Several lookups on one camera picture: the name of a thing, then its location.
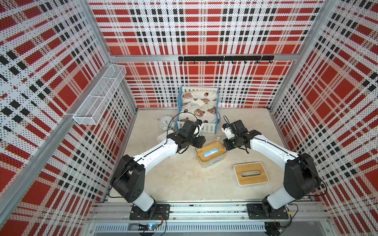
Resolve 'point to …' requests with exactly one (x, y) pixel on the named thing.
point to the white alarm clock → (164, 121)
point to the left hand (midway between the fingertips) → (202, 138)
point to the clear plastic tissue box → (213, 162)
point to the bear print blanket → (204, 109)
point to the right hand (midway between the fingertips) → (227, 143)
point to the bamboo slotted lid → (216, 145)
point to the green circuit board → (151, 226)
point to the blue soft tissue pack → (210, 152)
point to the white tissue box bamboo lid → (250, 173)
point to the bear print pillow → (186, 95)
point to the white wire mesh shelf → (90, 111)
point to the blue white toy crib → (212, 128)
